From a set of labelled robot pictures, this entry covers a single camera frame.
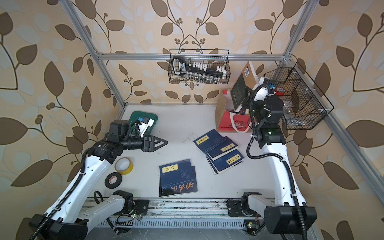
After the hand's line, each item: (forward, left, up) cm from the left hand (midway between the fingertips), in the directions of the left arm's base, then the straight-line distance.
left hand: (160, 140), depth 67 cm
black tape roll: (-11, +28, -29) cm, 41 cm away
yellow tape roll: (-4, +23, -27) cm, 35 cm away
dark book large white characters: (-8, -6, -27) cm, 29 cm away
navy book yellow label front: (-8, -6, -27) cm, 29 cm away
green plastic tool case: (+38, +29, -25) cm, 54 cm away
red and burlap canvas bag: (+24, -35, -13) cm, 44 cm away
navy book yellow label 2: (+1, -34, -25) cm, 42 cm away
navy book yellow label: (+16, -24, -27) cm, 39 cm away
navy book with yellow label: (+11, -34, -24) cm, 43 cm away
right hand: (+18, -39, +17) cm, 46 cm away
